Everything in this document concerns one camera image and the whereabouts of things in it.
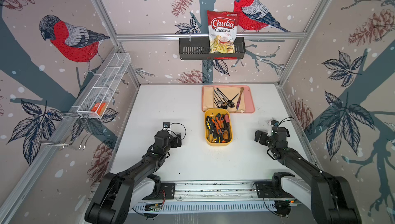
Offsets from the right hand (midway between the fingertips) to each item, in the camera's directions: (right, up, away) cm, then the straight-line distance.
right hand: (263, 132), depth 91 cm
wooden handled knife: (-5, +27, +27) cm, 39 cm away
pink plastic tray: (-3, +13, +16) cm, 21 cm away
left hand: (-53, +1, -1) cm, 53 cm away
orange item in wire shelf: (-82, +17, -26) cm, 88 cm away
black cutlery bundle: (-23, +18, +19) cm, 35 cm away
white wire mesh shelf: (-88, +27, -12) cm, 93 cm away
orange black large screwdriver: (-26, +7, +4) cm, 27 cm away
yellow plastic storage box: (-30, +12, +7) cm, 33 cm away
